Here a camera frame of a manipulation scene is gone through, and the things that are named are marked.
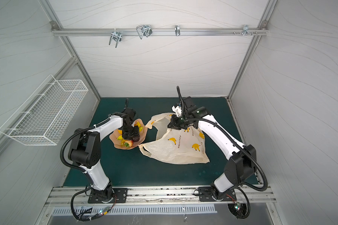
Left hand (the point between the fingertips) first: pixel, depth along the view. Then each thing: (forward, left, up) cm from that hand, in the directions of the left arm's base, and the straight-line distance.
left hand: (135, 137), depth 92 cm
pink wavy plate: (-5, +10, 0) cm, 11 cm away
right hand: (-2, -22, +17) cm, 28 cm away
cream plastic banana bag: (-10, -32, +8) cm, 34 cm away
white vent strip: (-39, -9, -5) cm, 40 cm away
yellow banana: (0, +10, 0) cm, 10 cm away
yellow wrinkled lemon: (+8, -2, +4) cm, 9 cm away
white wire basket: (-4, +39, +28) cm, 48 cm away
